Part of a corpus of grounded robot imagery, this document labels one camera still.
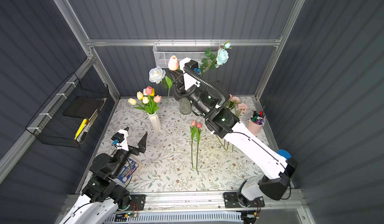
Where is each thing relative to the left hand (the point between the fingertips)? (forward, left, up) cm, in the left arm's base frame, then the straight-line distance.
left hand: (136, 132), depth 66 cm
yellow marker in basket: (+4, +29, -2) cm, 29 cm away
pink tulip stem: (+17, -29, -27) cm, 43 cm away
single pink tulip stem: (+21, -25, -28) cm, 43 cm away
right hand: (+7, -20, +28) cm, 35 cm away
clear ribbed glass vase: (+37, -19, -23) cm, 48 cm away
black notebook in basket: (+16, +32, 0) cm, 36 cm away
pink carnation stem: (+9, -45, -28) cm, 54 cm away
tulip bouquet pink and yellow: (+20, 0, 0) cm, 20 cm away
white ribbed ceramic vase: (+19, -2, -18) cm, 26 cm away
